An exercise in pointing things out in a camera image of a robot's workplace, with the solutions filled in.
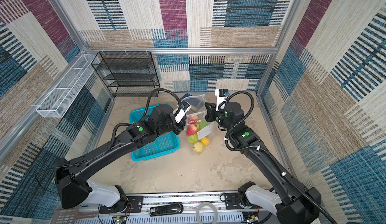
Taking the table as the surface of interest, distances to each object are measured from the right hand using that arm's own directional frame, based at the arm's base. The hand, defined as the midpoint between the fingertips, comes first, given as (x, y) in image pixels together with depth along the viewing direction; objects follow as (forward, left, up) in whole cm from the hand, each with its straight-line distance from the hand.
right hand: (206, 105), depth 71 cm
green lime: (-6, +7, -21) cm, 23 cm away
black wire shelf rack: (+45, +53, -14) cm, 70 cm away
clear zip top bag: (-6, +3, -13) cm, 14 cm away
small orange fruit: (-5, 0, -27) cm, 27 cm away
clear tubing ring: (-36, +2, -28) cm, 46 cm away
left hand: (-2, +10, -3) cm, 10 cm away
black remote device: (-37, +20, -27) cm, 50 cm away
